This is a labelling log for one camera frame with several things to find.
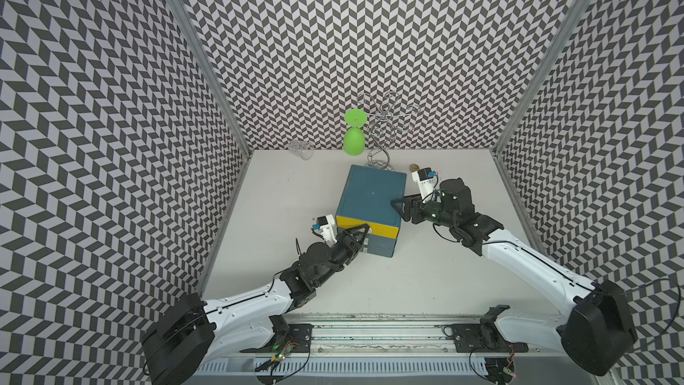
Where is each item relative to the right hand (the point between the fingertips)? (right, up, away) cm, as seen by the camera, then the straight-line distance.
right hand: (398, 206), depth 78 cm
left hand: (-9, -6, -4) cm, 12 cm away
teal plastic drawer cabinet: (-10, +2, -2) cm, 10 cm away
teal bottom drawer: (-4, -15, +7) cm, 17 cm away
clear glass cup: (-38, +21, +44) cm, 62 cm away
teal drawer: (-5, -11, +2) cm, 12 cm away
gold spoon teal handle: (+13, +12, +36) cm, 40 cm away
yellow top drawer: (-7, -6, -2) cm, 10 cm away
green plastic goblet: (-13, +22, +12) cm, 28 cm away
